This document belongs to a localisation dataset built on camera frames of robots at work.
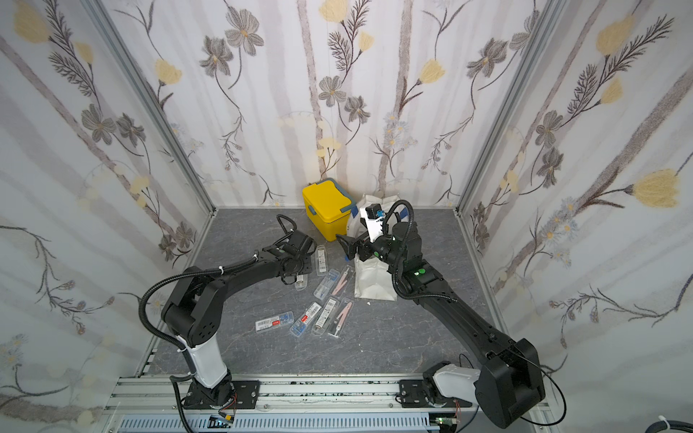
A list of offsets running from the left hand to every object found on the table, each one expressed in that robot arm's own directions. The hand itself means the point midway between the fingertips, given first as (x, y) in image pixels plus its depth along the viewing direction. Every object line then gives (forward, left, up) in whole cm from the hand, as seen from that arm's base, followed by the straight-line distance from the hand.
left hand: (309, 263), depth 95 cm
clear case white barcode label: (-18, -6, -5) cm, 20 cm away
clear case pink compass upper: (-5, -12, -5) cm, 14 cm away
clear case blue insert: (-6, -6, -5) cm, 10 cm away
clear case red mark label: (-20, +11, -4) cm, 23 cm away
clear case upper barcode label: (+4, -4, -4) cm, 7 cm away
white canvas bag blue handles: (-9, -22, +4) cm, 24 cm away
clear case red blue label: (-19, 0, -4) cm, 19 cm away
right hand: (-6, -16, +28) cm, 33 cm away
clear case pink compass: (-18, -11, -5) cm, 22 cm away
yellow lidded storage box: (+23, -6, +6) cm, 25 cm away
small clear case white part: (-8, +2, 0) cm, 8 cm away
